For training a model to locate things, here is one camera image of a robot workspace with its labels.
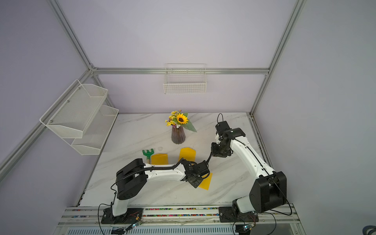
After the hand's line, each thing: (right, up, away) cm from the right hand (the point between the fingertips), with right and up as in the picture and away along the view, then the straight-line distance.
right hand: (216, 156), depth 81 cm
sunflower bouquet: (-22, +22, +1) cm, 31 cm away
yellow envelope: (-17, -2, +17) cm, 24 cm away
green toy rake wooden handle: (-44, -1, +15) cm, 46 cm away
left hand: (-13, -15, +4) cm, 20 cm away
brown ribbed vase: (-24, +11, +26) cm, 37 cm away
